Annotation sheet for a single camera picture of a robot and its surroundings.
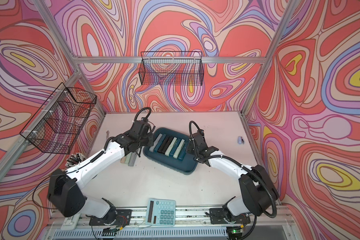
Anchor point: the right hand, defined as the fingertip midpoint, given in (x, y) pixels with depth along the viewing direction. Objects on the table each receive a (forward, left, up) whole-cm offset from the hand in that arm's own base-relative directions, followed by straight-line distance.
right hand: (190, 149), depth 89 cm
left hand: (+3, +21, +9) cm, 23 cm away
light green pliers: (+6, +13, -4) cm, 15 cm away
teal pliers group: (0, +6, -6) cm, 8 cm away
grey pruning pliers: (+5, +25, -5) cm, 26 cm away
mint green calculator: (-31, +17, -7) cm, 36 cm away
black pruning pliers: (+8, +15, -5) cm, 18 cm away
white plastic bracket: (-35, +60, -6) cm, 70 cm away
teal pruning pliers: (+8, +20, -4) cm, 22 cm away
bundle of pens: (-8, +62, +9) cm, 63 cm away
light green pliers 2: (+4, +7, -5) cm, 10 cm away
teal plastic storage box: (-7, +3, -8) cm, 11 cm away
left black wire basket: (0, +64, +27) cm, 69 cm away
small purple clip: (+21, +60, -7) cm, 64 cm away
